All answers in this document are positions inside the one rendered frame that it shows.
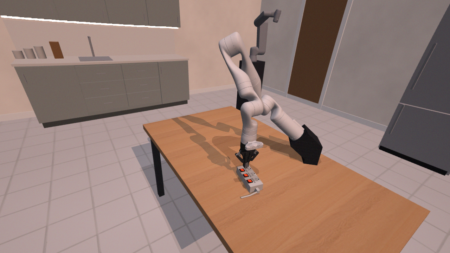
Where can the white power strip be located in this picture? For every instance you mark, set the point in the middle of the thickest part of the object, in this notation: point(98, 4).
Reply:
point(250, 180)

